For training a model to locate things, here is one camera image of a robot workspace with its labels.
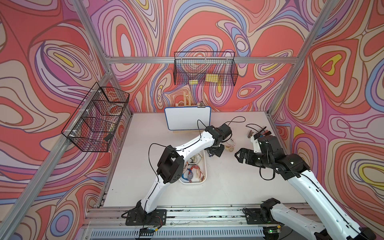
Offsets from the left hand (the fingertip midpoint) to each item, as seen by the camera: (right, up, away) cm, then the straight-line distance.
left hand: (216, 151), depth 89 cm
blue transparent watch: (-16, -13, -5) cm, 21 cm away
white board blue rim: (-17, +21, +5) cm, 27 cm away
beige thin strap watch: (+11, 0, +6) cm, 13 cm away
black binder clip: (-7, +32, +29) cm, 44 cm away
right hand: (+11, -2, -17) cm, 20 cm away
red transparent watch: (-10, -12, -3) cm, 16 cm away
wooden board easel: (-19, +34, +28) cm, 48 cm away
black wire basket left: (-65, +15, -16) cm, 68 cm away
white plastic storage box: (-13, -11, -1) cm, 17 cm away
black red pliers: (+36, +12, +16) cm, 41 cm away
